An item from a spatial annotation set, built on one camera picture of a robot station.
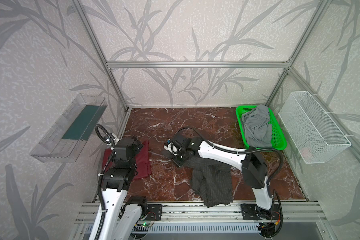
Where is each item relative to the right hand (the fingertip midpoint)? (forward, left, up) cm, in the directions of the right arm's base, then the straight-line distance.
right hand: (173, 156), depth 83 cm
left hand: (+2, +20, +16) cm, 26 cm away
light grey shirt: (+25, -57, -8) cm, 63 cm away
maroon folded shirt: (0, +20, -8) cm, 21 cm away
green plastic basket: (+12, -66, -6) cm, 67 cm away
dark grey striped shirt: (-11, -21, -5) cm, 24 cm away
